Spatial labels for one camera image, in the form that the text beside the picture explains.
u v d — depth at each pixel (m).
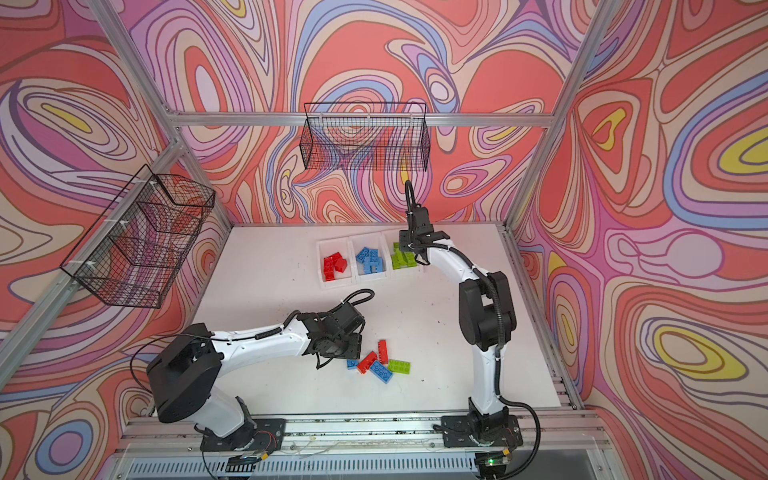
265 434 0.72
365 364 0.83
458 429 0.74
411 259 1.06
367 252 1.07
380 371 0.84
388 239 1.04
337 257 1.07
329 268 1.04
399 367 0.84
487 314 0.53
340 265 1.04
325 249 1.05
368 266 1.04
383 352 0.84
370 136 0.96
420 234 0.76
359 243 1.07
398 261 1.05
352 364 0.85
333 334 0.66
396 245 1.10
